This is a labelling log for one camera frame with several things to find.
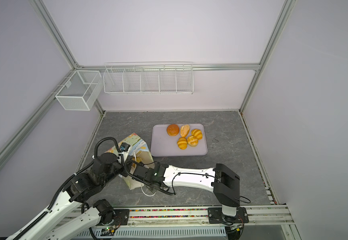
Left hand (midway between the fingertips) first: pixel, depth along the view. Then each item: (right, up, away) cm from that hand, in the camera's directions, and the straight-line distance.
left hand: (130, 158), depth 72 cm
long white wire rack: (+1, +48, +28) cm, 55 cm away
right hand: (+11, -13, +5) cm, 17 cm away
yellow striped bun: (+26, +4, +27) cm, 37 cm away
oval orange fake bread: (+27, +13, +31) cm, 43 cm away
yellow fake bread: (+36, +11, +30) cm, 48 cm away
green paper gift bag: (+3, +3, +4) cm, 6 cm away
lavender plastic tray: (+21, +6, +31) cm, 37 cm away
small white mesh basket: (-42, +39, +26) cm, 63 cm away
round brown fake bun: (+19, +13, +32) cm, 40 cm away
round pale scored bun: (+32, +6, +27) cm, 43 cm away
